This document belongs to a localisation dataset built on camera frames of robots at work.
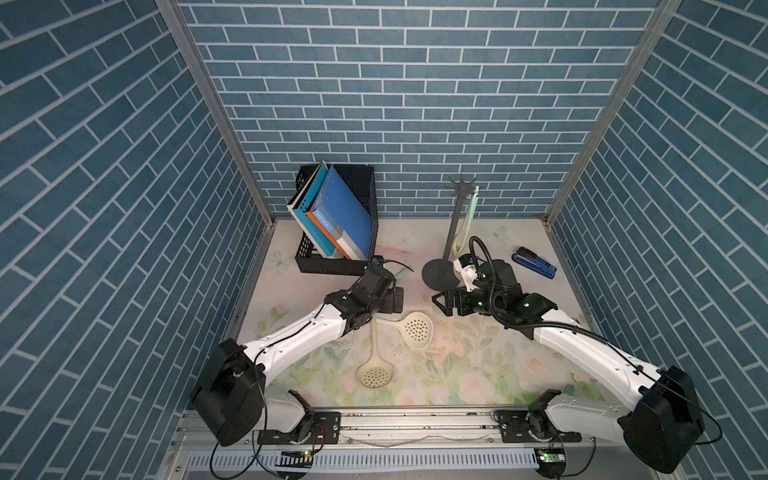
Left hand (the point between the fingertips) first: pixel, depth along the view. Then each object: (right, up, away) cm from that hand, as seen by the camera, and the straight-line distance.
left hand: (395, 294), depth 84 cm
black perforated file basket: (-32, +10, +21) cm, 40 cm away
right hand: (+14, 0, -4) cm, 15 cm away
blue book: (-19, +26, +25) cm, 40 cm away
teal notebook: (-26, +27, +2) cm, 38 cm away
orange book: (-21, +18, +5) cm, 28 cm away
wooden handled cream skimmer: (+6, -11, +5) cm, 13 cm away
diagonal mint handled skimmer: (+2, +4, +18) cm, 19 cm away
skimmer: (+19, +19, -6) cm, 28 cm away
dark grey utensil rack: (+16, +4, +18) cm, 25 cm away
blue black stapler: (+48, +9, +21) cm, 53 cm away
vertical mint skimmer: (-6, -21, -3) cm, 22 cm away
